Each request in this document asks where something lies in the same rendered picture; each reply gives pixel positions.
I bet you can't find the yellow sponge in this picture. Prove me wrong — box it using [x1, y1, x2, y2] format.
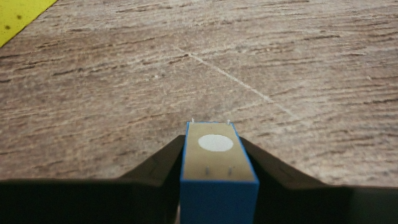
[0, 0, 57, 48]

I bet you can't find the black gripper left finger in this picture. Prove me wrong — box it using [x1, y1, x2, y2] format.
[0, 135, 186, 224]

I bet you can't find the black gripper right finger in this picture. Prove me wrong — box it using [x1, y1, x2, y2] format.
[239, 137, 398, 224]

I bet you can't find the blue block with black patch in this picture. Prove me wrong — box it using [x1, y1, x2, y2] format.
[180, 118, 259, 224]

